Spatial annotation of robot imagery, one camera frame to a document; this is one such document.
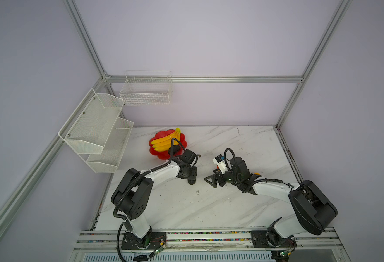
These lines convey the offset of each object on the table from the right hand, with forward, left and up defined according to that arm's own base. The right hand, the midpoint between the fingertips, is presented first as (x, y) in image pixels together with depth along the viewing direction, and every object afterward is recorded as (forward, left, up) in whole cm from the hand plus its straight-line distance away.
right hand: (209, 174), depth 85 cm
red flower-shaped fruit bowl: (+18, +28, -7) cm, 34 cm away
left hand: (+2, +10, -5) cm, 11 cm away
